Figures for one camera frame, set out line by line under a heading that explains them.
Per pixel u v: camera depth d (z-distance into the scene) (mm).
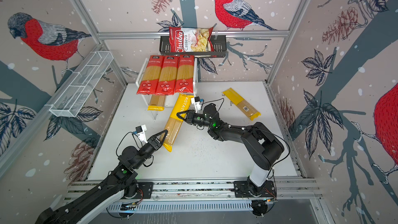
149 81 733
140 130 708
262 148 469
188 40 876
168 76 755
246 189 730
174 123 762
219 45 949
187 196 728
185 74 761
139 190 727
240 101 1072
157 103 857
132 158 591
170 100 885
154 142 685
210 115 661
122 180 597
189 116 728
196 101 779
